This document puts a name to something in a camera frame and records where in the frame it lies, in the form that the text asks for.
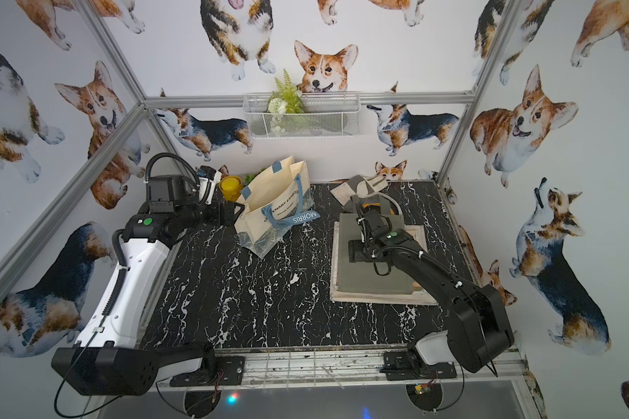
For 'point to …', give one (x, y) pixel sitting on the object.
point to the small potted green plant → (249, 177)
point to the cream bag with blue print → (276, 199)
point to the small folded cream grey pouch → (359, 186)
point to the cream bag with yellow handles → (385, 204)
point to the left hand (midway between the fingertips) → (232, 197)
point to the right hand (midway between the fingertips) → (357, 250)
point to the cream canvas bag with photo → (418, 298)
